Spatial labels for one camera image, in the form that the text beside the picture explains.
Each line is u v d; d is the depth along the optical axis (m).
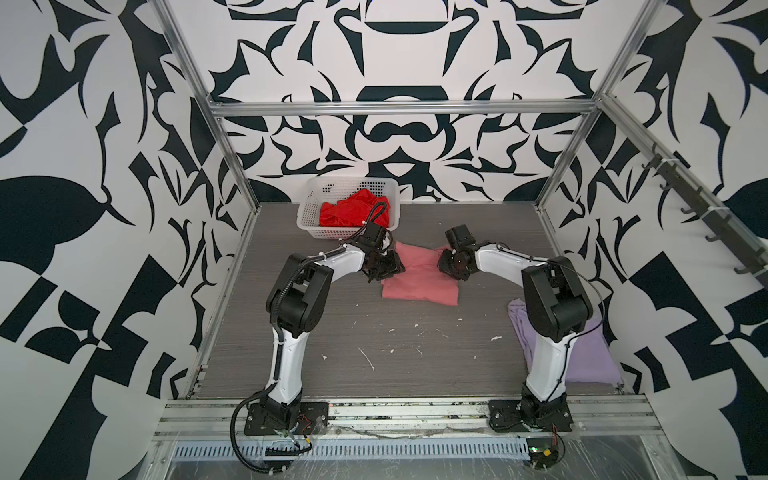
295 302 0.54
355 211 1.12
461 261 0.75
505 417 0.74
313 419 0.74
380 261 0.87
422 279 0.99
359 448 0.71
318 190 1.16
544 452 0.71
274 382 0.60
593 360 0.81
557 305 0.52
